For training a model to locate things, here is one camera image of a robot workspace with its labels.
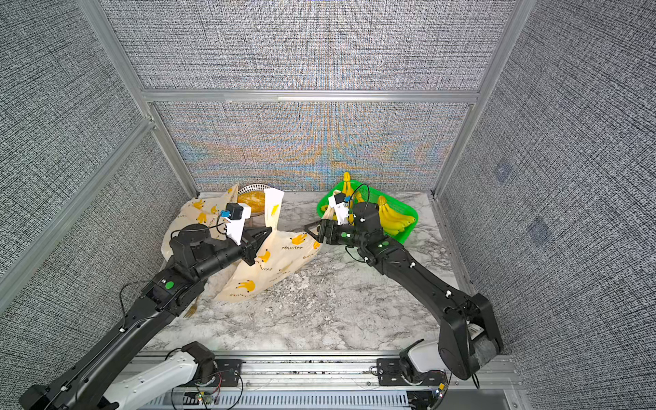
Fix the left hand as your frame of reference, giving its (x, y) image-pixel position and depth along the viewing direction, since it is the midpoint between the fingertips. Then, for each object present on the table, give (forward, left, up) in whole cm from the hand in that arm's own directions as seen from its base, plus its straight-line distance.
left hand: (274, 227), depth 65 cm
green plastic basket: (+34, -33, -24) cm, 53 cm away
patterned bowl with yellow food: (+38, +16, -28) cm, 49 cm away
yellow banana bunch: (+40, -24, -27) cm, 54 cm away
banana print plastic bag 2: (+29, +35, -26) cm, 52 cm away
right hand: (+6, -9, -6) cm, 12 cm away
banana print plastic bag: (-2, -1, -10) cm, 10 cm away
